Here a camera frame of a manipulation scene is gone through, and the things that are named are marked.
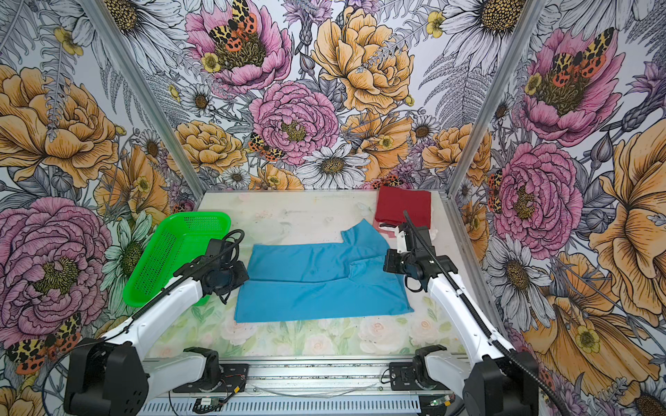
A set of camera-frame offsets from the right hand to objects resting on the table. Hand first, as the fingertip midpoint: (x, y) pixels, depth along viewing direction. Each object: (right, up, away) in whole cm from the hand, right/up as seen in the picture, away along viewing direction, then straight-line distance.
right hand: (387, 267), depth 82 cm
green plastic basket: (-78, +7, +22) cm, 82 cm away
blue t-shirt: (-23, -7, +12) cm, 27 cm away
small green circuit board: (-52, -36, -9) cm, 64 cm away
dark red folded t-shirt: (+9, +22, +34) cm, 42 cm away
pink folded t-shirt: (+6, +10, +26) cm, 28 cm away
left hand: (-46, -7, +4) cm, 47 cm away
